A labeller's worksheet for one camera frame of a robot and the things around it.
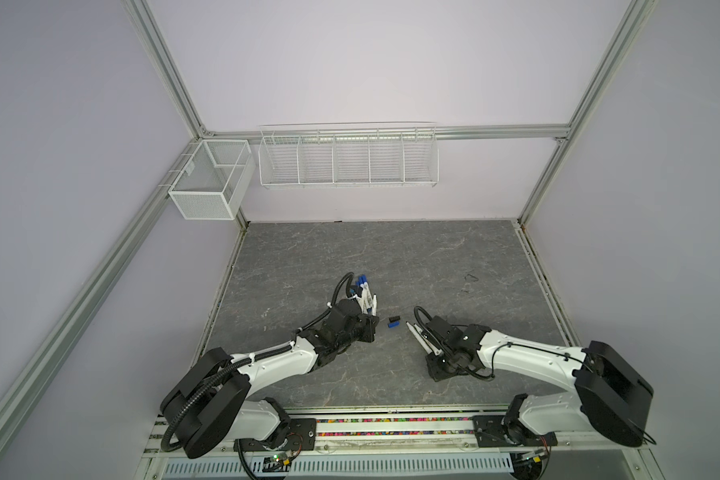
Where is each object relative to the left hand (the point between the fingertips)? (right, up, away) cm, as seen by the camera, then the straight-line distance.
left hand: (378, 323), depth 85 cm
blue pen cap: (+5, -3, +9) cm, 10 cm away
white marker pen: (-5, +11, +18) cm, 22 cm away
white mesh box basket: (-56, +45, +17) cm, 74 cm away
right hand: (+16, -14, -1) cm, 21 cm away
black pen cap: (+5, -1, +9) cm, 11 cm away
